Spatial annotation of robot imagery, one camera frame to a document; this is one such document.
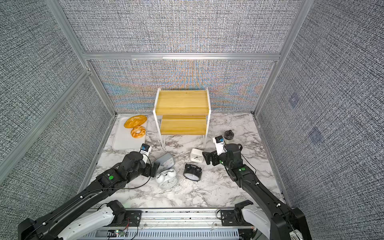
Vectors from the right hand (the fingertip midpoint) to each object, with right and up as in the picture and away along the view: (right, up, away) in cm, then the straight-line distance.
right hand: (210, 146), depth 82 cm
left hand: (-30, -7, -5) cm, 31 cm away
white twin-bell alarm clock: (-23, -16, -6) cm, 29 cm away
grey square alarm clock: (-25, -9, +3) cm, 27 cm away
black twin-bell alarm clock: (-10, -14, -1) cm, 17 cm away
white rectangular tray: (-59, +2, +25) cm, 64 cm away
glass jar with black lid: (+13, +6, +11) cm, 18 cm away
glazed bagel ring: (-48, +5, +22) cm, 53 cm away
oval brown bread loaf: (-51, +15, +27) cm, 59 cm away
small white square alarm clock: (-7, -6, +8) cm, 12 cm away
